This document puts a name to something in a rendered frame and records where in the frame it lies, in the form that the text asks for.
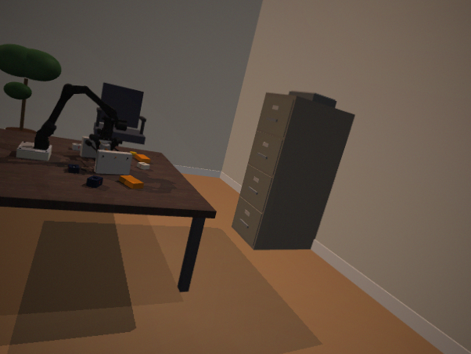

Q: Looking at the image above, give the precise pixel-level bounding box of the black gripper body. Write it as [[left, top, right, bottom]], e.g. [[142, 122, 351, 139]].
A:
[[88, 128, 123, 144]]

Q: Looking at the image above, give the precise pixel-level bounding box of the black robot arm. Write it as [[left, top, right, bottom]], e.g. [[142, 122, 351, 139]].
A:
[[33, 83, 127, 150]]

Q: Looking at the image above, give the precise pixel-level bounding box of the orange rectangular block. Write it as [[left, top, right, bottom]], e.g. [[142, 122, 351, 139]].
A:
[[135, 154, 150, 163], [119, 175, 144, 189]]

